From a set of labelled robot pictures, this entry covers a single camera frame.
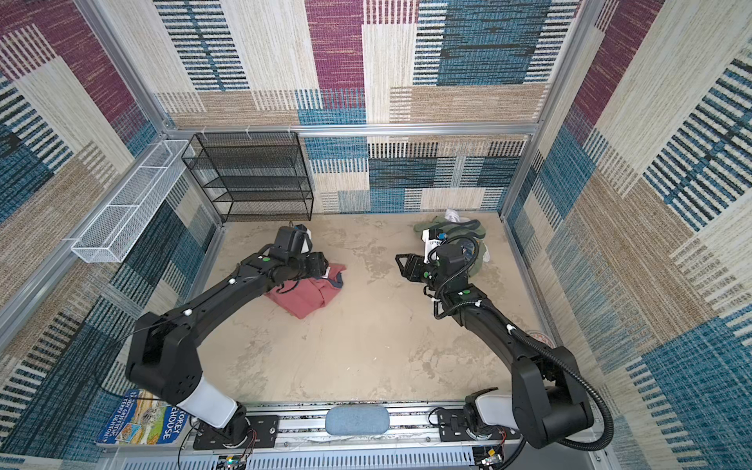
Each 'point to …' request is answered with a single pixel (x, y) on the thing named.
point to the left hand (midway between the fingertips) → (321, 259)
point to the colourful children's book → (138, 418)
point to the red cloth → (303, 297)
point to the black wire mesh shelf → (253, 176)
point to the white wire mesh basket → (114, 234)
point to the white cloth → (450, 214)
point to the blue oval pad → (357, 420)
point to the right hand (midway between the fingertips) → (403, 261)
